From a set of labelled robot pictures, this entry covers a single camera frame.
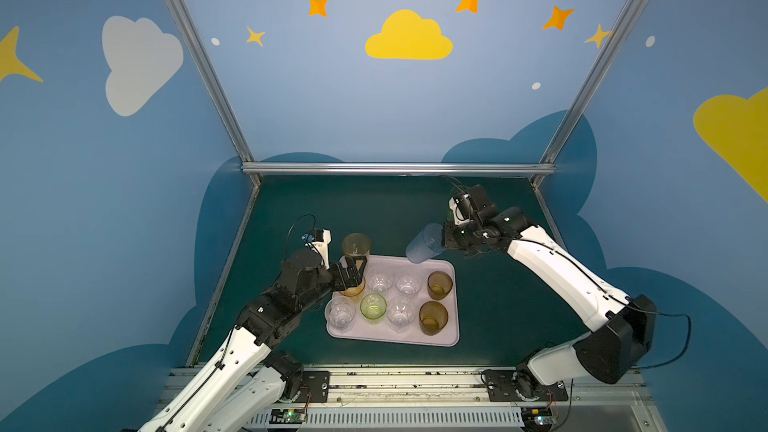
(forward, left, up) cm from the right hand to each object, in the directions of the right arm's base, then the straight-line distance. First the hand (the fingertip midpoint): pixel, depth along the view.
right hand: (444, 235), depth 80 cm
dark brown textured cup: (-16, +1, -19) cm, 25 cm away
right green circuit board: (-38, -23, -21) cm, 49 cm away
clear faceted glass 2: (-6, +17, -16) cm, 24 cm away
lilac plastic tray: (-20, +16, -21) cm, 33 cm away
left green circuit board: (-41, +38, -20) cm, 60 cm away
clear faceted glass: (-15, +29, -19) cm, 38 cm away
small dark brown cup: (-6, -1, -18) cm, 19 cm away
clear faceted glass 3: (-15, +11, -19) cm, 26 cm away
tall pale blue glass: (-1, +5, -3) cm, 6 cm away
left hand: (-11, +22, +2) cm, 25 cm away
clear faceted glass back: (-7, +9, -16) cm, 19 cm away
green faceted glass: (-14, +19, -19) cm, 30 cm away
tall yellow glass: (+2, +25, -9) cm, 27 cm away
